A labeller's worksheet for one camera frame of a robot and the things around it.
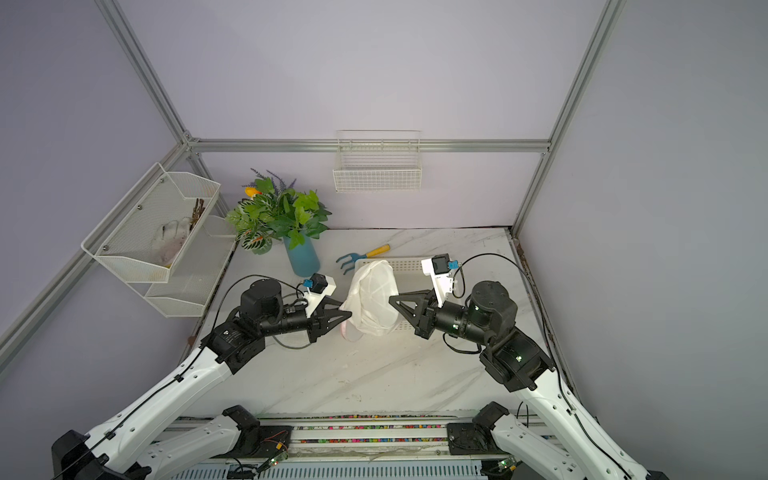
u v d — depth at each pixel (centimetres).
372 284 61
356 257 111
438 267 51
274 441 72
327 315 62
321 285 58
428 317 50
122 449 39
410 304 58
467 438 73
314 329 60
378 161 96
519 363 44
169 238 78
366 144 93
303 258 105
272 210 82
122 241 69
